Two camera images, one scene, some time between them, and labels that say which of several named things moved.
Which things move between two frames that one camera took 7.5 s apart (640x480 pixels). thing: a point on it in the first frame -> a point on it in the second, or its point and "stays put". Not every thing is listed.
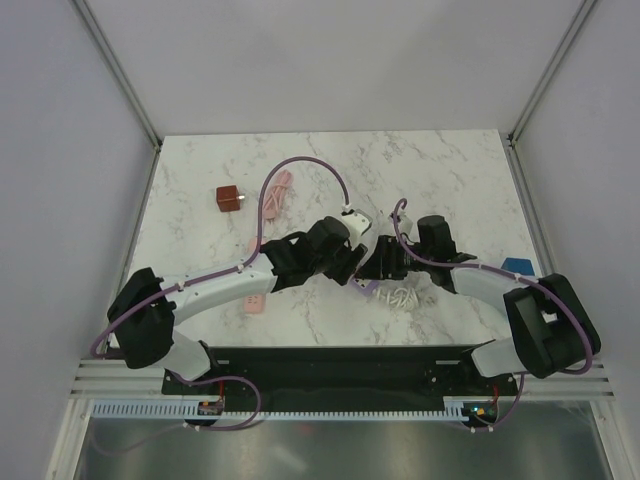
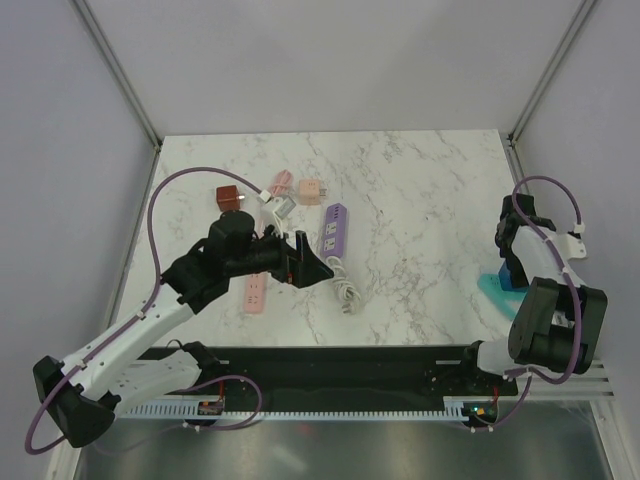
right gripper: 379,267 -> 518,273
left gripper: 350,261 -> 310,270
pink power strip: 254,304 stays put
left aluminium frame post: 121,77 stays put
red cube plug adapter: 227,198 stays put
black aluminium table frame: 338,379 stays put
